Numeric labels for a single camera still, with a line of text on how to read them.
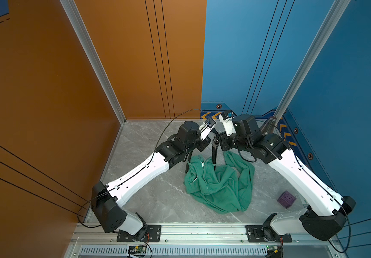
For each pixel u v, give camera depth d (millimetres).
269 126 970
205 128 591
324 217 395
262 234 673
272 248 725
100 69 912
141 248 714
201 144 634
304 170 418
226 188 773
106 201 403
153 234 740
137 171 458
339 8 695
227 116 580
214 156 758
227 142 590
